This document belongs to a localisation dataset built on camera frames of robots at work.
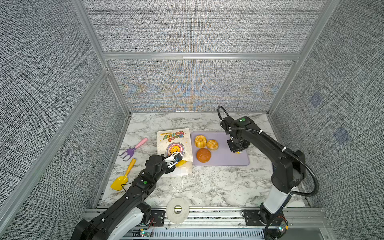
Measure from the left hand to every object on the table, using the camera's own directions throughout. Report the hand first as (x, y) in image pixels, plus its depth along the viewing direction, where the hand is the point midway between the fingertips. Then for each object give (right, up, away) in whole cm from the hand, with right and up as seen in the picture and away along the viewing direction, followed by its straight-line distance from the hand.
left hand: (171, 153), depth 82 cm
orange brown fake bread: (+19, -3, +9) cm, 21 cm away
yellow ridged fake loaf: (+5, -7, +6) cm, 10 cm away
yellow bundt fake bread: (+17, +5, +15) cm, 24 cm away
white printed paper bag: (0, +6, +5) cm, 8 cm away
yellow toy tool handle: (-31, -18, +5) cm, 36 cm away
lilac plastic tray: (+31, -4, +13) cm, 34 cm away
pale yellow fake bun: (+25, +3, +14) cm, 29 cm away
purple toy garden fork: (-29, -2, +16) cm, 34 cm away
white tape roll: (+4, -30, -9) cm, 32 cm away
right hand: (+38, +3, +1) cm, 38 cm away
